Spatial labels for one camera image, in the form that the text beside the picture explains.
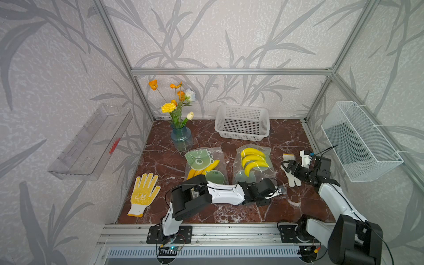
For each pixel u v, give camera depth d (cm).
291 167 77
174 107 84
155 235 74
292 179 91
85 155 66
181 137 97
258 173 94
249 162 96
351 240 41
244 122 119
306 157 79
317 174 67
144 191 87
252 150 96
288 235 74
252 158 96
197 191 51
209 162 93
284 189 89
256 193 64
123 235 76
